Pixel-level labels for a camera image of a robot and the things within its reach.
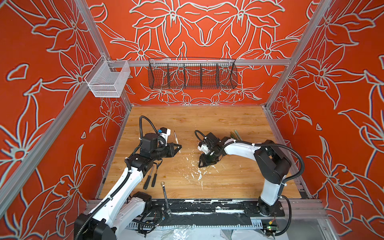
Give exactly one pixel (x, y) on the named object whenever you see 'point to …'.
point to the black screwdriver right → (154, 179)
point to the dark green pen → (235, 136)
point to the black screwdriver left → (148, 180)
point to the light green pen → (238, 134)
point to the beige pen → (175, 137)
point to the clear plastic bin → (107, 79)
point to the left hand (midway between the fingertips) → (180, 145)
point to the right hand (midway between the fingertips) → (199, 165)
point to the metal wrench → (167, 209)
